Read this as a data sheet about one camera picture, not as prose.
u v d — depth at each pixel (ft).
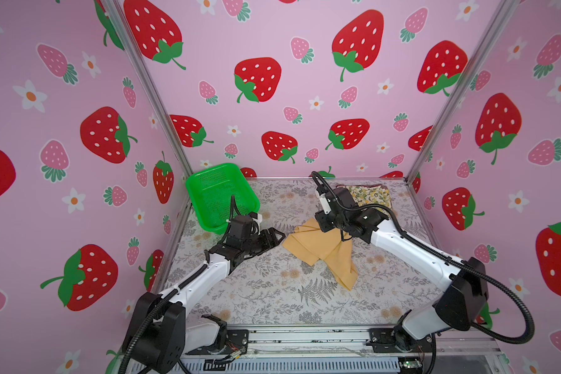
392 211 3.59
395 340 2.18
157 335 1.32
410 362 2.34
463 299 1.34
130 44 2.43
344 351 2.40
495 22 2.34
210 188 3.84
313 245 2.98
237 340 2.44
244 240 2.21
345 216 1.95
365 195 3.61
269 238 2.44
